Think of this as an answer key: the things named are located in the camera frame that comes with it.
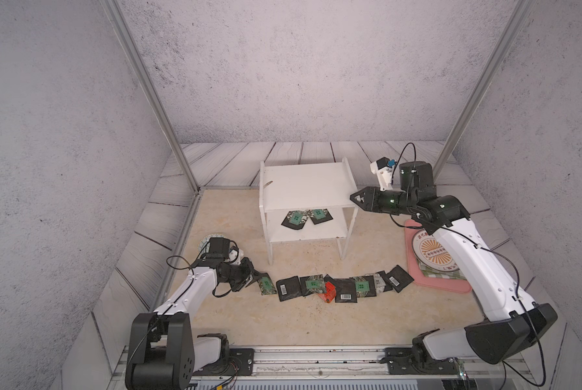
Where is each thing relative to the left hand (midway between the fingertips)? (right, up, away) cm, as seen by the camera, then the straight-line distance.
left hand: (265, 274), depth 84 cm
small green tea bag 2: (+35, -5, +3) cm, 36 cm away
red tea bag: (+23, -8, +3) cm, 24 cm away
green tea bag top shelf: (+17, -5, +5) cm, 18 cm away
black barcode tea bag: (+8, -6, +5) cm, 11 cm away
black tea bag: (+28, -6, +3) cm, 29 cm away
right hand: (+27, +26, -14) cm, 40 cm away
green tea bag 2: (+1, -3, -1) cm, 4 cm away
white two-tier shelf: (+14, +25, -11) cm, 31 cm away
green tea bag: (+11, +18, +5) cm, 22 cm away
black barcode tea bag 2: (+48, -3, +5) cm, 48 cm away
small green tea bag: (+19, +19, +6) cm, 28 cm away
